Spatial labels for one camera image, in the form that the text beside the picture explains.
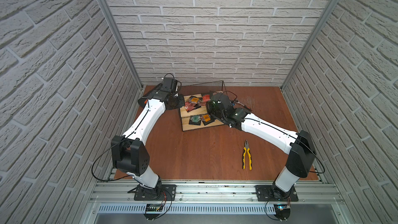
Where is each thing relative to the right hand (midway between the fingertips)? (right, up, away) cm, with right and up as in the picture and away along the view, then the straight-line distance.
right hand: (204, 101), depth 80 cm
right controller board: (+37, -51, -9) cm, 64 cm away
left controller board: (-25, -51, -7) cm, 57 cm away
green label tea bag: (-6, -12, +18) cm, 22 cm away
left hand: (-11, +1, +5) cm, 12 cm away
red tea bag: (-9, -3, +7) cm, 12 cm away
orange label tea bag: (-5, +1, +8) cm, 9 cm away
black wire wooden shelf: (-6, -7, +6) cm, 11 cm away
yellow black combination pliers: (+25, -27, +7) cm, 38 cm away
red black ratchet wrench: (+24, 0, +30) cm, 38 cm away
